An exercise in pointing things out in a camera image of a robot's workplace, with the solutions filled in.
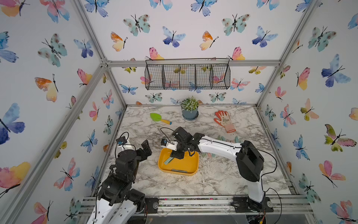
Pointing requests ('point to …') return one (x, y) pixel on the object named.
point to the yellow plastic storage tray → (188, 166)
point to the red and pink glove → (225, 121)
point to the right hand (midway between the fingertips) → (172, 149)
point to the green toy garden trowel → (157, 117)
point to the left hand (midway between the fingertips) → (141, 143)
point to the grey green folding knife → (180, 171)
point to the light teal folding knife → (167, 161)
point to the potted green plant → (189, 108)
